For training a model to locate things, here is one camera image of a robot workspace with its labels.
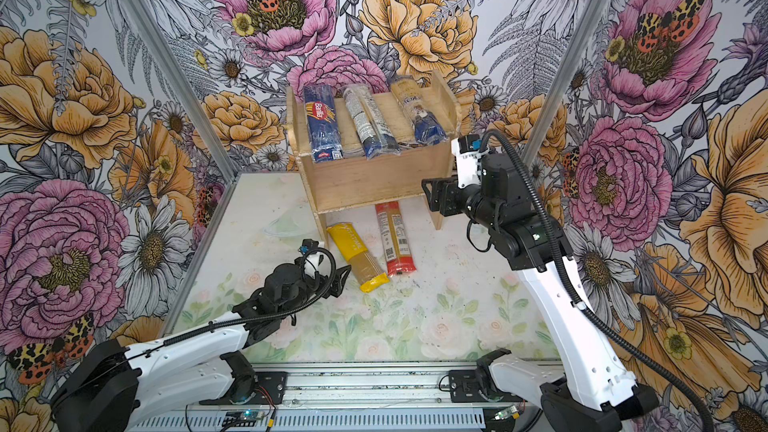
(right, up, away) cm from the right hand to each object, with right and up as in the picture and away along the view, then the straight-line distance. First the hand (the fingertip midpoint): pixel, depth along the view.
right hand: (438, 190), depth 64 cm
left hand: (-25, -21, +19) cm, 38 cm away
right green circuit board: (+17, -52, +8) cm, 56 cm away
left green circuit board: (-43, -53, +7) cm, 69 cm away
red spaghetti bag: (-8, -18, +33) cm, 38 cm away
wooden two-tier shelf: (-2, +6, +30) cm, 31 cm away
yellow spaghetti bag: (-19, -22, +30) cm, 42 cm away
